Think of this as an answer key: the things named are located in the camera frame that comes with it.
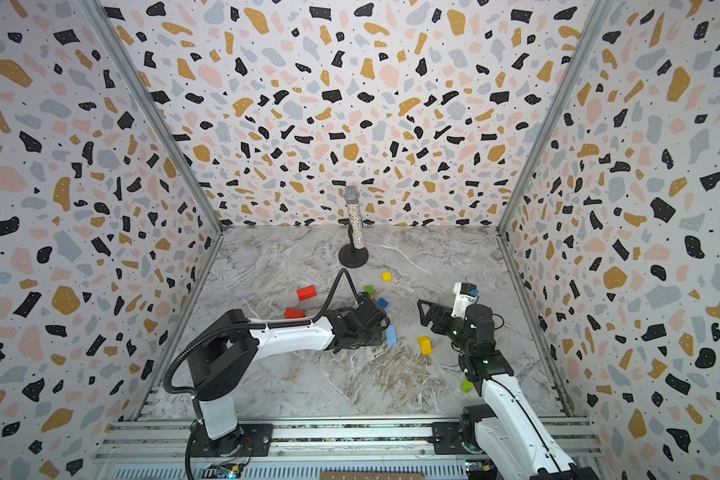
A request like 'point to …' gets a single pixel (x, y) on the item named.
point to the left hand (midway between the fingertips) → (383, 331)
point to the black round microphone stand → (349, 256)
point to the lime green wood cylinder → (466, 386)
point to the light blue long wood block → (391, 335)
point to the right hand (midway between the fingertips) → (427, 300)
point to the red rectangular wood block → (306, 292)
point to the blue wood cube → (383, 302)
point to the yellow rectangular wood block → (425, 344)
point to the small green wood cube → (370, 289)
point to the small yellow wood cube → (386, 276)
